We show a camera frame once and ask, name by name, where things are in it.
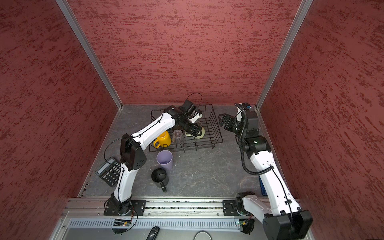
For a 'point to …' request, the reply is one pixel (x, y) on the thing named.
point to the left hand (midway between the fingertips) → (194, 132)
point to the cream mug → (199, 136)
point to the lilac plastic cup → (165, 159)
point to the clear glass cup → (177, 136)
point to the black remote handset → (153, 233)
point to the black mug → (159, 177)
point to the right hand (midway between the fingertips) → (224, 120)
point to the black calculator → (109, 171)
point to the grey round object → (202, 235)
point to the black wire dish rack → (212, 137)
